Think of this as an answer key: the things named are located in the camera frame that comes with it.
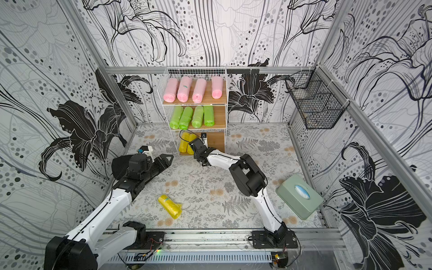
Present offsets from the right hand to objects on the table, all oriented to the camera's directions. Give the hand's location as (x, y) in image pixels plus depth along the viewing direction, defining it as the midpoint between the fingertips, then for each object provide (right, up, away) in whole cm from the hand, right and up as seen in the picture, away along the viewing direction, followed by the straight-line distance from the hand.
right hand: (203, 148), depth 102 cm
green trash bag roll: (-13, +18, -16) cm, 28 cm away
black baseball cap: (-45, -9, -11) cm, 47 cm away
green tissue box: (+49, -22, -24) cm, 59 cm away
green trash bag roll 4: (+4, +18, -16) cm, 24 cm away
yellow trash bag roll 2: (-8, -1, -4) cm, 9 cm away
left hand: (-13, -6, -19) cm, 24 cm away
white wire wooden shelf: (+8, +9, +11) cm, 16 cm away
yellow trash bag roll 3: (-11, -28, -23) cm, 38 cm away
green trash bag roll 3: (-1, +16, -19) cm, 25 cm away
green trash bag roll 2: (-7, +16, -18) cm, 25 cm away
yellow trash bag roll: (-12, +2, 0) cm, 13 cm away
